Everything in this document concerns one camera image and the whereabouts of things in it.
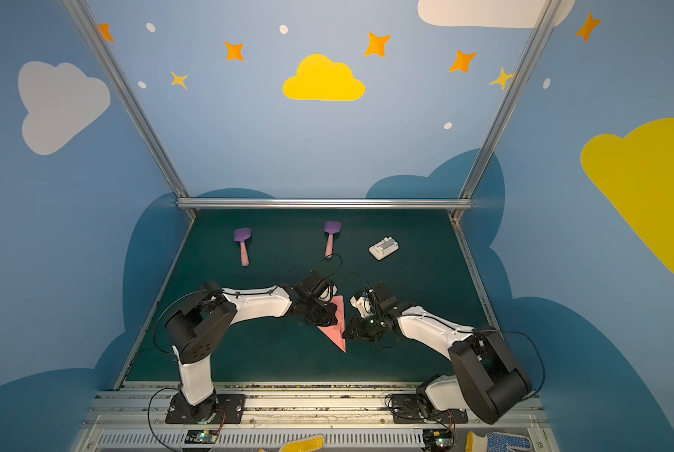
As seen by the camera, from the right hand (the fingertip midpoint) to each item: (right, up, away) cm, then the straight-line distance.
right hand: (347, 333), depth 84 cm
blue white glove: (+37, -23, -14) cm, 46 cm away
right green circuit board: (+23, -23, -13) cm, 35 cm away
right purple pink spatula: (-6, +34, +30) cm, 46 cm away
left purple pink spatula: (-42, +30, +28) cm, 59 cm away
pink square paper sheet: (-4, -1, +4) cm, 5 cm away
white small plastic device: (+15, +25, +24) cm, 38 cm away
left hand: (-2, +2, +5) cm, 5 cm away
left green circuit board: (-38, -22, -13) cm, 46 cm away
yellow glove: (-11, -23, -15) cm, 30 cm away
